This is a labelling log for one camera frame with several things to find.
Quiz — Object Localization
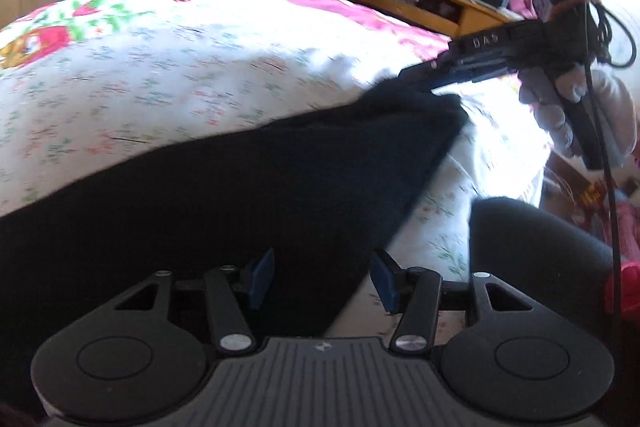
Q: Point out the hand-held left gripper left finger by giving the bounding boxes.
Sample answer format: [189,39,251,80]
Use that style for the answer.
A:
[95,248,276,355]

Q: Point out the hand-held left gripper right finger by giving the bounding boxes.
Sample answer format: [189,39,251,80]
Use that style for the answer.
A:
[371,249,546,354]

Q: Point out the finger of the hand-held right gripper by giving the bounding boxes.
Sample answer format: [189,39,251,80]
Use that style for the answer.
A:
[399,54,523,95]

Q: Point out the black pants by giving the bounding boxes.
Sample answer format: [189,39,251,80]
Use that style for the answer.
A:
[0,79,471,413]

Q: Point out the person's right hand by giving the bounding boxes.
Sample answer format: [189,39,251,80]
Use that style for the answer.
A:
[519,66,638,168]

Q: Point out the colourful floor clutter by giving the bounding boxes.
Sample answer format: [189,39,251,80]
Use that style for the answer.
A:
[542,153,617,230]

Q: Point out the person's black clothed leg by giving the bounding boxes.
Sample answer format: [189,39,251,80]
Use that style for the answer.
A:
[469,196,621,325]

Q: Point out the pink red cloth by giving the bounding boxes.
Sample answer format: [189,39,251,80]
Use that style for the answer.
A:
[604,199,640,315]

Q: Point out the floral printed bed blanket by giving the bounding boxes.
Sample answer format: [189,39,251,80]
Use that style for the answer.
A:
[0,0,551,348]

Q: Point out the black cable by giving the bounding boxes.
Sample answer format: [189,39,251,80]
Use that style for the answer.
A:
[547,0,640,413]

